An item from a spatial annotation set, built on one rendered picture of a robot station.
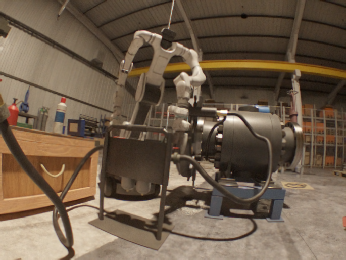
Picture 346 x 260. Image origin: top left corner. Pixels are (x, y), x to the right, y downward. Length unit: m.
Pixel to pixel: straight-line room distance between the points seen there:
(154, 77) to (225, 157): 0.86
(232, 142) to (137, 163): 0.76
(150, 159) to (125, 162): 0.14
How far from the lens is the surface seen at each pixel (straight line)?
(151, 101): 1.34
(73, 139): 1.09
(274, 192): 1.28
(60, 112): 1.07
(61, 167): 1.08
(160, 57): 1.34
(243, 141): 1.30
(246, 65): 9.83
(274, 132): 1.38
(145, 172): 0.80
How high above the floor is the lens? 0.48
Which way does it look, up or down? 7 degrees up
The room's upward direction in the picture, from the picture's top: 6 degrees clockwise
